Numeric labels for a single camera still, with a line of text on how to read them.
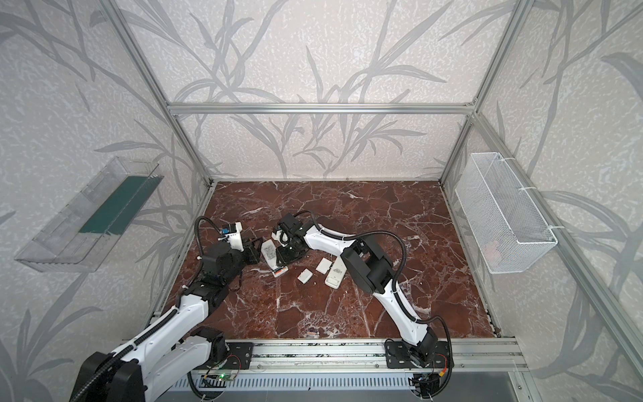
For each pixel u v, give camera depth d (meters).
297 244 0.73
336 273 0.89
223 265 0.63
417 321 0.61
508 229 0.61
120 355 0.42
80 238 0.64
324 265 0.94
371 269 0.57
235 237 0.74
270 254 0.94
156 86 0.87
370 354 0.76
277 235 0.89
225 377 0.70
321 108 0.97
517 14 0.71
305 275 0.91
